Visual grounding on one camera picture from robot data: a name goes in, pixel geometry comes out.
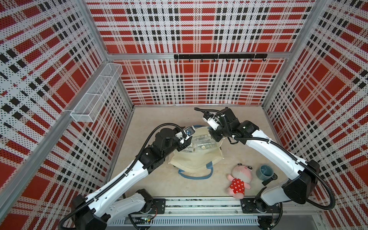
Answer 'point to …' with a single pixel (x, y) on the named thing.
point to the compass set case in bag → (189, 149)
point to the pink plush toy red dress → (241, 176)
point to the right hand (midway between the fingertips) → (213, 129)
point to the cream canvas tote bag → (198, 160)
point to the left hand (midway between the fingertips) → (187, 130)
